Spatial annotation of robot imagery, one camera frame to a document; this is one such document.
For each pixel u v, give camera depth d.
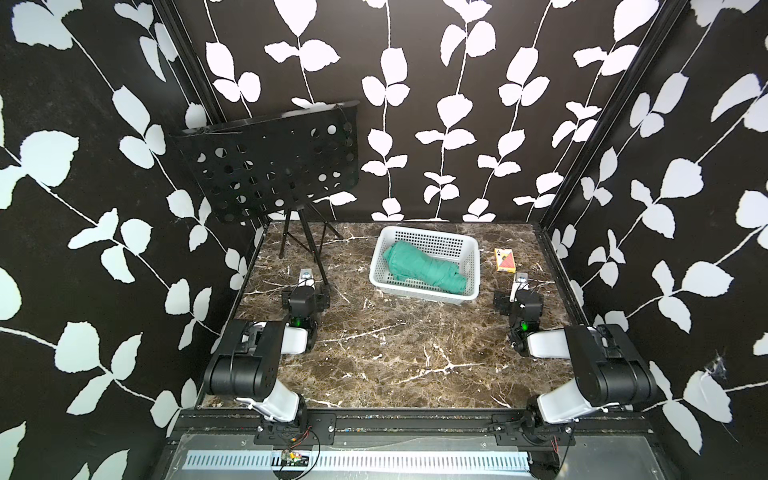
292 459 0.71
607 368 0.46
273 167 0.70
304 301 0.71
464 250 1.06
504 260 1.07
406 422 0.76
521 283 0.80
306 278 0.80
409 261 0.95
